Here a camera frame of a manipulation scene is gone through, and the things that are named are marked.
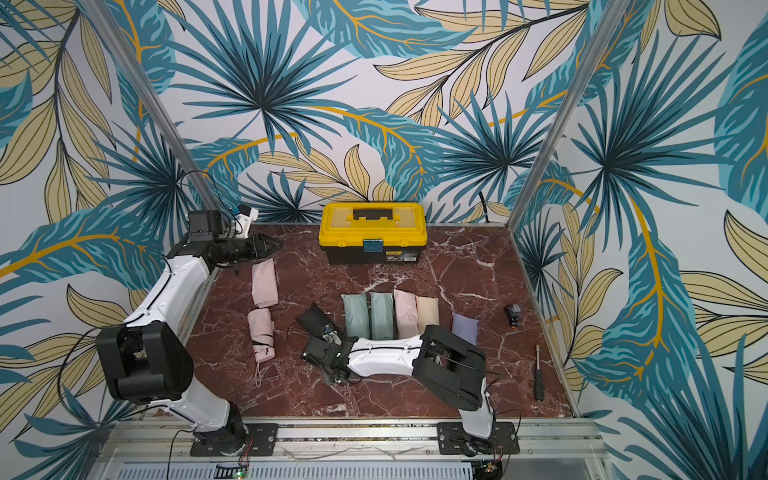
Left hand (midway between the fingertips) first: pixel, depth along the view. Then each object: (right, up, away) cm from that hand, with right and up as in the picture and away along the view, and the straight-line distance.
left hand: (279, 246), depth 83 cm
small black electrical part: (+69, -20, +10) cm, 73 cm away
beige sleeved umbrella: (+43, -21, +13) cm, 50 cm away
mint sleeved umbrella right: (+28, -21, +9) cm, 37 cm away
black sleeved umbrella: (+8, -23, +10) cm, 26 cm away
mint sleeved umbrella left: (+20, -21, +9) cm, 31 cm away
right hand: (+15, -35, +3) cm, 38 cm away
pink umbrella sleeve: (-12, -12, +18) cm, 25 cm away
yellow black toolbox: (+25, +5, +12) cm, 28 cm away
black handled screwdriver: (+71, -40, -3) cm, 81 cm away
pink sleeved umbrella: (+36, -19, +12) cm, 42 cm away
